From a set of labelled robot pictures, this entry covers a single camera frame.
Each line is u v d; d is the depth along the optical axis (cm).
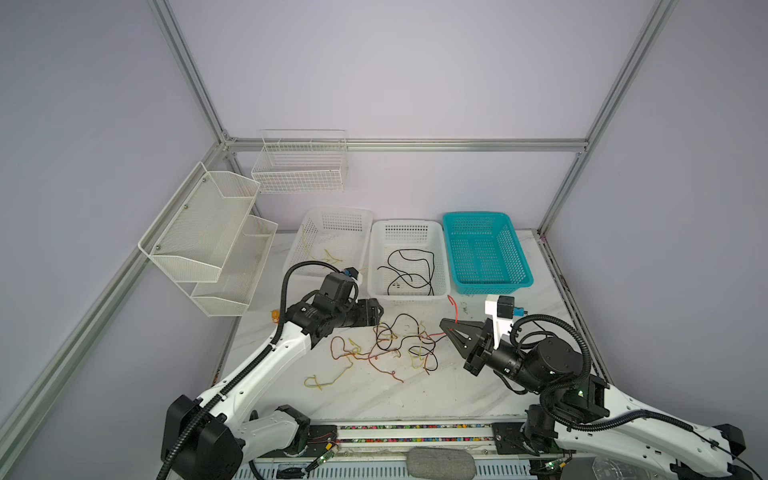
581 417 47
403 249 114
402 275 105
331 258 111
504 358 51
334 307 60
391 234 115
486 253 115
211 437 37
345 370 85
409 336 82
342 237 119
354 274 73
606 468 71
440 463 68
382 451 73
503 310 49
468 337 53
